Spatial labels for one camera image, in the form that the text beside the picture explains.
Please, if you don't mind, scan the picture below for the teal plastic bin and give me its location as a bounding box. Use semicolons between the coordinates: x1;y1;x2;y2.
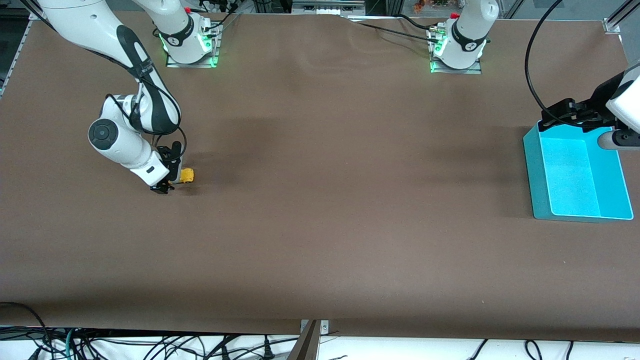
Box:
523;123;635;222

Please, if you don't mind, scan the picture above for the grey power strip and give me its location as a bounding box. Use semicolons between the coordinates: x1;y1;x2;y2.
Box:
291;0;367;15

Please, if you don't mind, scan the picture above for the grey slanted metal bar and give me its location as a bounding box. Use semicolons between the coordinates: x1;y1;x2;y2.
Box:
287;320;321;360

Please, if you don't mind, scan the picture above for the black cable across table edge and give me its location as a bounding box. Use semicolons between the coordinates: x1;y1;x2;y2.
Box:
345;14;442;44

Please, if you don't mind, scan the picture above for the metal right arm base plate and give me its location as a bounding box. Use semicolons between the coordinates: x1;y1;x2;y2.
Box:
165;22;221;69

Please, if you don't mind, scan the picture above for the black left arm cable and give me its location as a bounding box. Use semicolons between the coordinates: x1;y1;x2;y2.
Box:
524;0;563;121

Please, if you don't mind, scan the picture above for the aluminium frame profile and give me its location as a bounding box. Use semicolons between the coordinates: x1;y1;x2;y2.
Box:
602;0;640;35

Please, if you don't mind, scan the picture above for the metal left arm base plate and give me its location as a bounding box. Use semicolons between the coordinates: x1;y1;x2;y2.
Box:
428;27;483;75

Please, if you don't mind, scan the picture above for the black looping floor cable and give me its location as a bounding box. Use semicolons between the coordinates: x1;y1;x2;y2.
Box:
0;301;51;360

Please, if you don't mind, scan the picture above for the black base cable bundle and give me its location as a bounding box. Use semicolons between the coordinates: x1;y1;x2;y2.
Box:
192;0;240;32

